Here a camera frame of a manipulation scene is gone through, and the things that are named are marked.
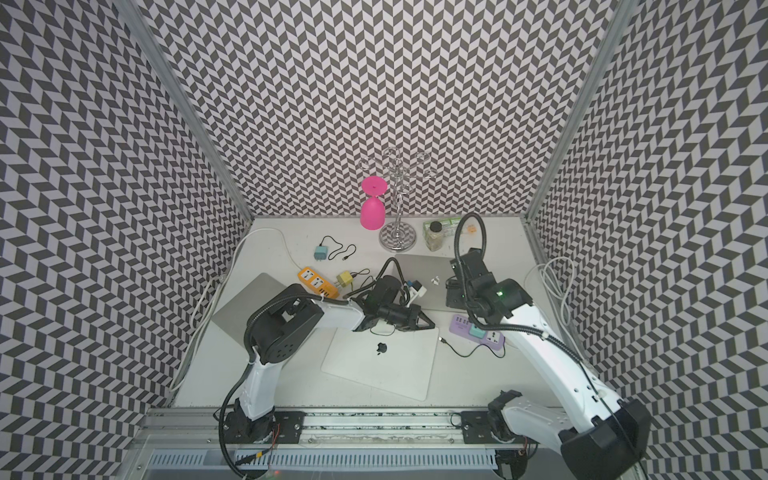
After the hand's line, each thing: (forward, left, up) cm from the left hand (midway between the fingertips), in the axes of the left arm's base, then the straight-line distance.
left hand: (434, 330), depth 85 cm
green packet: (+39, -9, +2) cm, 40 cm away
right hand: (+3, -7, +13) cm, 15 cm away
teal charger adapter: (+31, +38, -3) cm, 49 cm away
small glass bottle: (+33, -2, +3) cm, 33 cm away
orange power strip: (+17, +37, -2) cm, 41 cm away
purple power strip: (+3, -8, -3) cm, 9 cm away
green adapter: (0, -13, -1) cm, 13 cm away
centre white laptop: (-8, +10, -4) cm, 13 cm away
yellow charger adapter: (+19, +29, -2) cm, 35 cm away
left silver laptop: (+7, +62, -5) cm, 63 cm away
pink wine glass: (+29, +18, +20) cm, 40 cm away
